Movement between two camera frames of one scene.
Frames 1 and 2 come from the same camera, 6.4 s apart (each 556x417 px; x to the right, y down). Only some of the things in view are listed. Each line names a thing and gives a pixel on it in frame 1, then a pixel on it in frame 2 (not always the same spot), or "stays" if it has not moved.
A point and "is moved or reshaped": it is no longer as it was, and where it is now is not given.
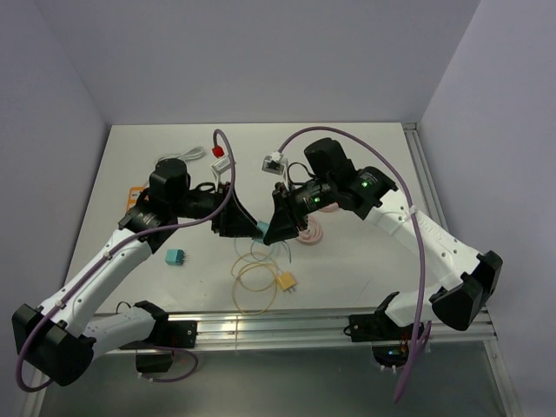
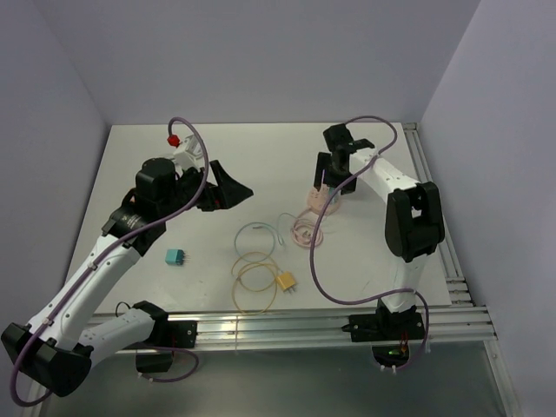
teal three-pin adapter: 175,256 stays
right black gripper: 283,225 -> 323,162
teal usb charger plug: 263,226 is moved or reshaped
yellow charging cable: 253,290 stays
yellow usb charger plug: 286,281 stays
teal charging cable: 265,259 is moved or reshaped
